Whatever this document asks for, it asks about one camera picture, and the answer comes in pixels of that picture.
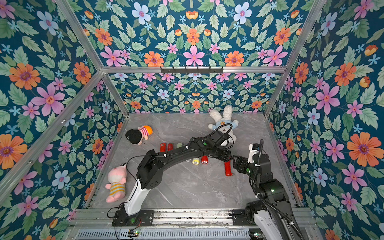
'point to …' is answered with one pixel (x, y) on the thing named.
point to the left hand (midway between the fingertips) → (231, 156)
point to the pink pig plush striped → (117, 176)
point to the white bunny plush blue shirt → (225, 124)
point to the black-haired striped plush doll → (134, 136)
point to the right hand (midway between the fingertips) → (240, 156)
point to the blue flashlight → (189, 160)
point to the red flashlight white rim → (163, 147)
